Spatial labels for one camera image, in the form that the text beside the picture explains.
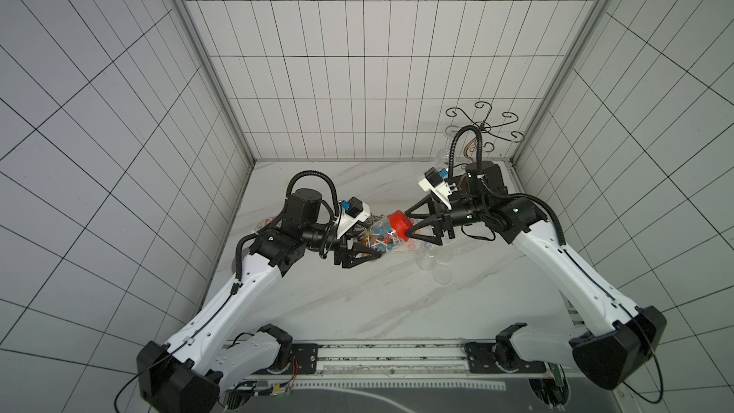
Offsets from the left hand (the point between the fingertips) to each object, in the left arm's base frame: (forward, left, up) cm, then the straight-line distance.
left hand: (370, 247), depth 65 cm
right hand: (+6, -9, +4) cm, 12 cm away
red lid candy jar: (+3, -1, +6) cm, 7 cm away
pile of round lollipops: (0, -3, +4) cm, 5 cm away
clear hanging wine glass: (+35, -24, -5) cm, 43 cm away
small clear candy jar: (+12, -26, -29) cm, 41 cm away
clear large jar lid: (+4, -23, -27) cm, 36 cm away
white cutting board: (+13, -13, -25) cm, 31 cm away
